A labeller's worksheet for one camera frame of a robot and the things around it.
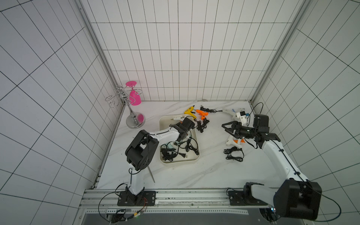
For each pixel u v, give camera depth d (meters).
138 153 0.51
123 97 0.86
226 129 0.73
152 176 0.81
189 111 1.10
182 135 0.71
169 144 0.91
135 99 1.05
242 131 0.69
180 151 0.90
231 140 0.93
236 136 0.73
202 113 1.09
